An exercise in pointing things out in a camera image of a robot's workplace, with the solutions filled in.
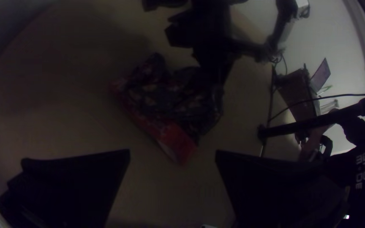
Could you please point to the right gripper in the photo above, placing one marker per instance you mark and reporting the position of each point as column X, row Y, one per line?
column 209, row 31

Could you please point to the open laptop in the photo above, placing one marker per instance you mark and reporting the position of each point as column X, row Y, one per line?
column 321, row 75

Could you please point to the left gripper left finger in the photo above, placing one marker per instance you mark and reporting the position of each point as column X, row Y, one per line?
column 74, row 190

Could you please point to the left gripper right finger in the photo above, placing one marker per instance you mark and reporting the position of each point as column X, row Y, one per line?
column 265, row 193

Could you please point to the person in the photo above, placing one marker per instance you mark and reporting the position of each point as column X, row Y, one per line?
column 363, row 152

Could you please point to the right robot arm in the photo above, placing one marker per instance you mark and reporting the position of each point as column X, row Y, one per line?
column 328, row 119

